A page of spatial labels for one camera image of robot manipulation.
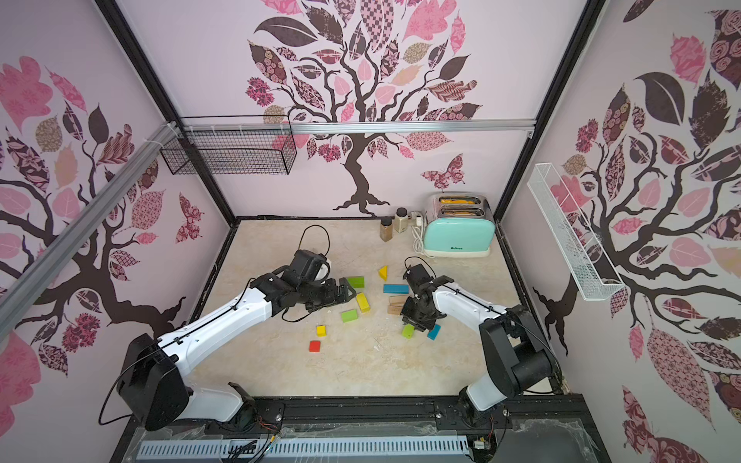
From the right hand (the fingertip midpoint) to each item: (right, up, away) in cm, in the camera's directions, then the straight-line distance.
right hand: (407, 326), depth 87 cm
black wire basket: (-80, +74, +50) cm, 120 cm away
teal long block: (-3, +10, +13) cm, 16 cm away
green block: (-18, +2, +5) cm, 19 cm away
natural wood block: (-2, +6, +9) cm, 11 cm away
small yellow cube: (-27, -2, +1) cm, 27 cm away
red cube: (-28, -6, -2) cm, 29 cm away
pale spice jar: (0, +35, +23) cm, 42 cm away
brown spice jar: (-6, +31, +20) cm, 37 cm away
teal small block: (+8, -2, 0) cm, 9 cm away
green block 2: (0, -1, -2) cm, 2 cm away
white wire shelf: (+41, +20, -22) cm, 51 cm away
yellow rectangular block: (-14, +6, +5) cm, 16 cm away
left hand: (-19, +9, -7) cm, 22 cm away
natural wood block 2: (-3, +4, +6) cm, 8 cm away
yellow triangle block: (-7, +15, +15) cm, 22 cm away
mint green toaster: (+19, +32, +11) cm, 39 cm away
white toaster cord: (+6, +30, +17) cm, 35 cm away
